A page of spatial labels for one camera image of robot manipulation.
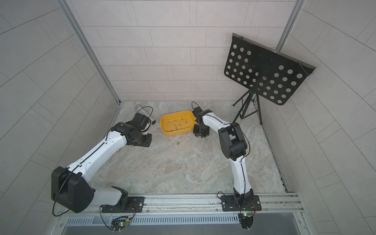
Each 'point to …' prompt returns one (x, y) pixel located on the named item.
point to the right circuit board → (246, 220)
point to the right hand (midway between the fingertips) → (198, 134)
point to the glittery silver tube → (138, 108)
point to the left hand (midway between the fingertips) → (151, 140)
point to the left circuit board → (118, 223)
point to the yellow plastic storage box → (177, 122)
